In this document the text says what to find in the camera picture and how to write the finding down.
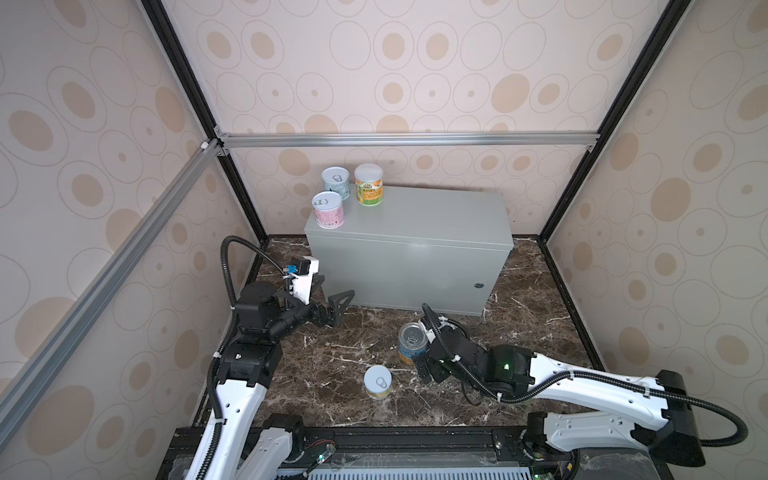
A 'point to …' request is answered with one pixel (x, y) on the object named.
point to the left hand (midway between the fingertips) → (345, 285)
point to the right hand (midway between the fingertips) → (427, 349)
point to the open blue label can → (412, 341)
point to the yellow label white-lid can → (378, 381)
